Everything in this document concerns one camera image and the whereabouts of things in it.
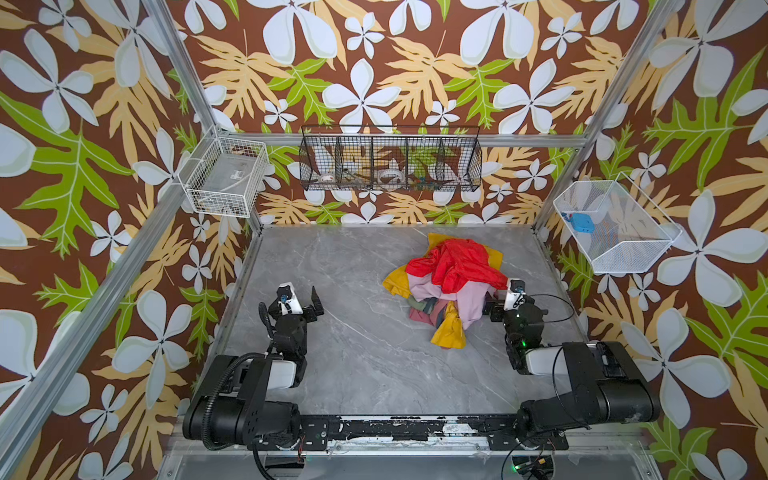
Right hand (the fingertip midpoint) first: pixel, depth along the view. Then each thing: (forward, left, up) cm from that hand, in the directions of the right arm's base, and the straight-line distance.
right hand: (500, 290), depth 91 cm
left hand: (-1, +63, +4) cm, 63 cm away
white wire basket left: (+24, +83, +26) cm, 91 cm away
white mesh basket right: (+10, -29, +18) cm, 35 cm away
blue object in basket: (+12, -22, +16) cm, 30 cm away
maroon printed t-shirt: (-4, +22, -4) cm, 23 cm away
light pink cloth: (-4, +11, +3) cm, 12 cm away
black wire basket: (+39, +33, +22) cm, 56 cm away
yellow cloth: (-12, +16, -4) cm, 21 cm away
